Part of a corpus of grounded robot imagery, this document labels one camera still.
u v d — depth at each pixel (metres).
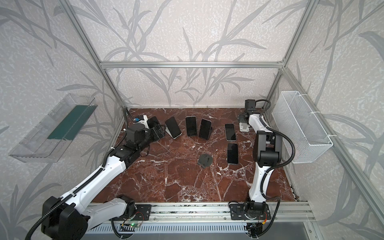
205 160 0.91
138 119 0.68
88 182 0.44
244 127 1.05
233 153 0.95
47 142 0.64
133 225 0.70
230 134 1.09
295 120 0.66
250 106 0.80
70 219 0.37
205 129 0.99
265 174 0.57
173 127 1.01
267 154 0.55
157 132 0.70
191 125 1.01
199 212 0.75
